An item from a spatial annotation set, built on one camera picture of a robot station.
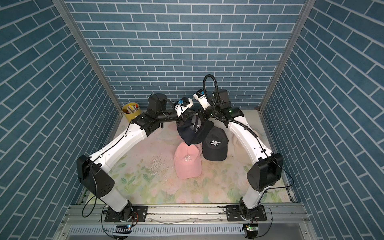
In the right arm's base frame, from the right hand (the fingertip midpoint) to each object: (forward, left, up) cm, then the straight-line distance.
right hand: (198, 110), depth 78 cm
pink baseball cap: (-17, +5, -25) cm, 31 cm away
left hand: (-6, -1, +4) cm, 7 cm away
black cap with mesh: (-3, -11, -26) cm, 28 cm away
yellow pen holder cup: (+15, +49, -19) cm, 55 cm away
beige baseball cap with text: (0, -24, -29) cm, 38 cm away
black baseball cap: (-7, +6, -6) cm, 11 cm away
